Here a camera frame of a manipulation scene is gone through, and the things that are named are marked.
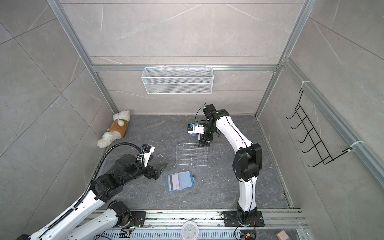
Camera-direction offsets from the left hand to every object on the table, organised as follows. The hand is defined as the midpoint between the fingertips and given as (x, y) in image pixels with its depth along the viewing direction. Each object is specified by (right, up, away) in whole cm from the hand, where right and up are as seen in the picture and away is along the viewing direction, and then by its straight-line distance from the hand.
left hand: (159, 157), depth 72 cm
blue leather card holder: (+8, -17, +14) cm, 23 cm away
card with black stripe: (+5, -17, +14) cm, 23 cm away
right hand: (+22, +10, +18) cm, 30 cm away
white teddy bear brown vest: (-36, +13, +28) cm, 48 cm away
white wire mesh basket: (+6, +47, +29) cm, 56 cm away
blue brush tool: (+16, +10, +33) cm, 39 cm away
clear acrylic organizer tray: (+15, -2, +21) cm, 26 cm away
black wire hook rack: (+72, +5, -7) cm, 73 cm away
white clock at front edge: (+15, -34, -3) cm, 37 cm away
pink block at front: (+58, -35, -4) cm, 68 cm away
